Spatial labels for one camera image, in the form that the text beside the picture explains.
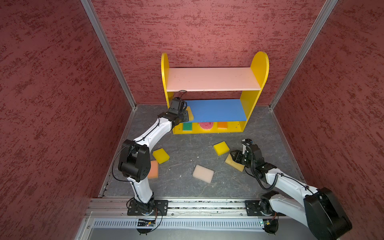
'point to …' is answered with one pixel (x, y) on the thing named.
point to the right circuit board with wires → (270, 225)
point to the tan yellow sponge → (229, 161)
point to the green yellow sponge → (187, 126)
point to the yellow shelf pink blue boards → (221, 98)
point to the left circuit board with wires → (148, 222)
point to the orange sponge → (222, 125)
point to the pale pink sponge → (204, 174)
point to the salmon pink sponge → (153, 173)
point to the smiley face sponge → (206, 126)
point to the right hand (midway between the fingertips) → (230, 156)
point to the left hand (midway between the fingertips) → (184, 117)
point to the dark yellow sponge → (190, 115)
